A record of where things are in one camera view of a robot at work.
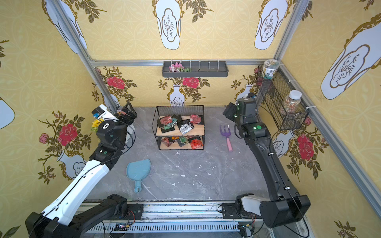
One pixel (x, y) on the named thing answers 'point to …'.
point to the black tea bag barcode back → (183, 122)
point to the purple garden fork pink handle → (227, 135)
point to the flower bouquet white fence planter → (95, 124)
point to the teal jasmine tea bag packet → (174, 121)
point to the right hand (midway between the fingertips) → (237, 108)
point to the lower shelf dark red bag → (165, 140)
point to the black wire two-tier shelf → (181, 112)
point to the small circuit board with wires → (121, 226)
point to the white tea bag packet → (186, 128)
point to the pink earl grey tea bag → (194, 119)
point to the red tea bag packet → (166, 120)
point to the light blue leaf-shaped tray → (137, 170)
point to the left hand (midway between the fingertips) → (119, 109)
